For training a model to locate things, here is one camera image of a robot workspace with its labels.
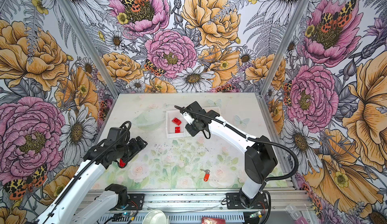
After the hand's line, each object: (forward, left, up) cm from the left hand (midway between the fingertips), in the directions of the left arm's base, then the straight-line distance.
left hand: (141, 152), depth 78 cm
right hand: (+12, -26, +2) cm, 29 cm away
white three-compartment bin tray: (+31, -11, -8) cm, 34 cm away
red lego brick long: (+27, -15, -10) cm, 32 cm away
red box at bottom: (-28, -34, -8) cm, 45 cm away
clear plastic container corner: (-25, -72, -10) cm, 77 cm away
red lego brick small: (+20, -16, -11) cm, 28 cm away
